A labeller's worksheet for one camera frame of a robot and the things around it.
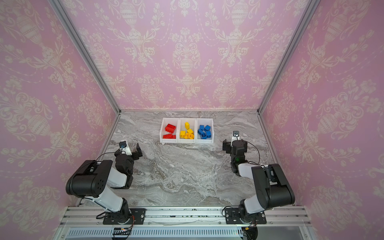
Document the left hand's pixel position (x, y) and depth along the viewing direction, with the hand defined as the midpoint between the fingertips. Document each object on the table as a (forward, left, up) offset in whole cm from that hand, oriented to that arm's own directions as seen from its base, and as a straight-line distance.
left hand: (130, 145), depth 91 cm
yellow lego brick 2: (+14, -30, -5) cm, 34 cm away
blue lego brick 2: (+21, -44, -7) cm, 49 cm away
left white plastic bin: (+22, -22, -2) cm, 31 cm away
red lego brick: (+18, -22, -5) cm, 29 cm away
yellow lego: (+20, -33, -4) cm, 39 cm away
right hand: (+5, -64, +1) cm, 65 cm away
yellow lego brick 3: (+11, -35, -5) cm, 37 cm away
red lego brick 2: (+11, -22, -6) cm, 25 cm away
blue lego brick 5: (+11, -45, -5) cm, 47 cm away
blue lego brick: (+20, -48, -6) cm, 52 cm away
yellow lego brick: (+16, -36, -6) cm, 40 cm away
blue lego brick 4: (+13, -48, -5) cm, 51 cm away
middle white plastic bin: (+19, -29, -6) cm, 36 cm away
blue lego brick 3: (+15, -43, -4) cm, 45 cm away
